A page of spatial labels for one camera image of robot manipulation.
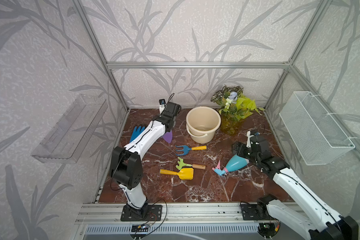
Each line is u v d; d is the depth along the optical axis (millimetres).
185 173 868
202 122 1079
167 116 667
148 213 719
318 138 607
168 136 869
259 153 587
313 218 399
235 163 842
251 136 716
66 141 672
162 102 768
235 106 934
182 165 893
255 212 725
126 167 461
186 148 968
